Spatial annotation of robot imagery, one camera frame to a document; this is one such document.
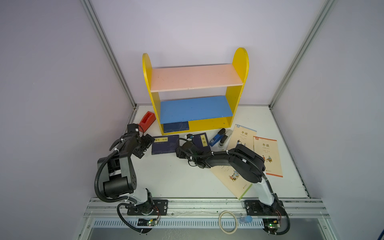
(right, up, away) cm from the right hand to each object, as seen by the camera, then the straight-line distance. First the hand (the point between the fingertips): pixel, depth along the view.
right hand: (178, 153), depth 93 cm
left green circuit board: (-13, -28, -23) cm, 38 cm away
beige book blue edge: (+44, +10, +10) cm, 46 cm away
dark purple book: (-10, +5, +4) cm, 12 cm away
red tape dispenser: (-23, +22, +10) cm, 33 cm away
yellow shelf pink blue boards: (+15, +26, +2) cm, 30 cm away
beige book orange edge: (+60, +2, +4) cm, 60 cm away
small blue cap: (+33, -21, -31) cm, 50 cm away
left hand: (-18, +6, -1) cm, 19 cm away
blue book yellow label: (-3, +17, +7) cm, 19 cm away
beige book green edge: (+35, -15, -12) cm, 40 cm away
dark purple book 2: (+15, +7, +6) cm, 18 cm away
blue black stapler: (+27, +12, +4) cm, 30 cm away
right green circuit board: (+48, -29, -22) cm, 60 cm away
